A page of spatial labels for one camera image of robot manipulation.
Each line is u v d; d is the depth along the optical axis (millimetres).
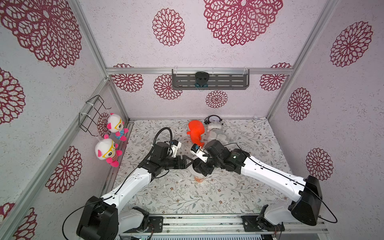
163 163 667
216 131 1001
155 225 731
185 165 700
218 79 927
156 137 637
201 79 891
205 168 660
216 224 751
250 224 761
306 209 388
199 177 801
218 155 561
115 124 934
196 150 649
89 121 758
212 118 1203
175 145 741
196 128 1058
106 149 786
